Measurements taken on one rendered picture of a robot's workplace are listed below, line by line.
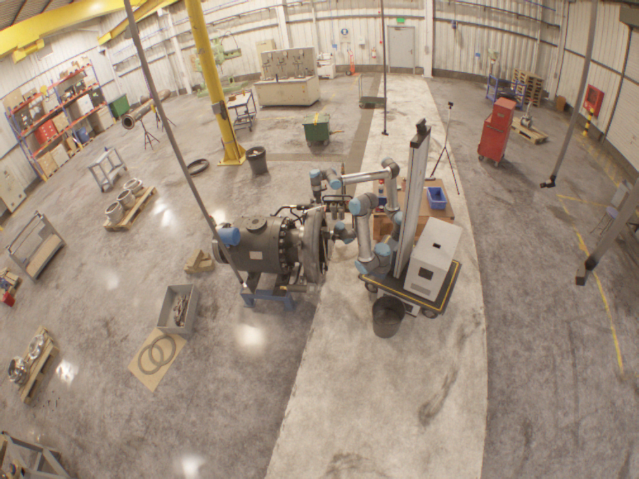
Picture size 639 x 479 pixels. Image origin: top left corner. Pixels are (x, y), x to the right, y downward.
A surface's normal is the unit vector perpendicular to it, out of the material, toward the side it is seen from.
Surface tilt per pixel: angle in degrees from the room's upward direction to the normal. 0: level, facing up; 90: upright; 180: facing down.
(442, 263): 0
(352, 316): 0
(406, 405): 0
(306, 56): 90
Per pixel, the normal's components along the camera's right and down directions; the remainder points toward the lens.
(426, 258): -0.11, -0.69
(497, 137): -0.69, 0.58
